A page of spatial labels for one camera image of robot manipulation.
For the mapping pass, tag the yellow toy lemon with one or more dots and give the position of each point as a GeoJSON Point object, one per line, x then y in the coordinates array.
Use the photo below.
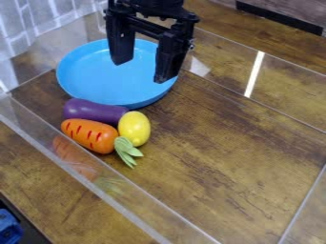
{"type": "Point", "coordinates": [133, 127]}

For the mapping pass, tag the clear acrylic front barrier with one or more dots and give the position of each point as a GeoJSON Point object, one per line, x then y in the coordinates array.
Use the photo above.
{"type": "Point", "coordinates": [157, 220]}

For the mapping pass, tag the purple toy eggplant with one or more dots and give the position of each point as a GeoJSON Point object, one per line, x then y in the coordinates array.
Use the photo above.
{"type": "Point", "coordinates": [80, 108]}

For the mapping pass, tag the blue round tray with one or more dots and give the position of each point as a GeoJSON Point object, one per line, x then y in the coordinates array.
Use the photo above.
{"type": "Point", "coordinates": [88, 76]}

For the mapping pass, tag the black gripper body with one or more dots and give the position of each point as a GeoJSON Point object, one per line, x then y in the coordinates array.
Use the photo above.
{"type": "Point", "coordinates": [153, 16]}

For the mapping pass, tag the blue object at corner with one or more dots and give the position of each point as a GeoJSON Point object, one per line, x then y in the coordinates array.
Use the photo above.
{"type": "Point", "coordinates": [10, 232]}

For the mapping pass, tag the orange toy carrot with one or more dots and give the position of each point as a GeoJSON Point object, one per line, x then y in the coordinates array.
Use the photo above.
{"type": "Point", "coordinates": [100, 138]}

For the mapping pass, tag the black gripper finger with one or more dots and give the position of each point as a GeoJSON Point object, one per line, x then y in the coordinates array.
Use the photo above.
{"type": "Point", "coordinates": [169, 55]}
{"type": "Point", "coordinates": [120, 37]}

